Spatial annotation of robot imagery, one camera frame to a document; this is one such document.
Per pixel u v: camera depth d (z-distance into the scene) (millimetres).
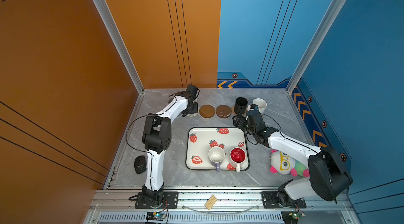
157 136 552
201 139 944
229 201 751
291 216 702
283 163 773
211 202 724
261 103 1021
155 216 707
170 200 734
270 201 727
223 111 1056
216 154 870
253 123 675
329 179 426
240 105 991
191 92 807
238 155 850
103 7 779
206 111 1064
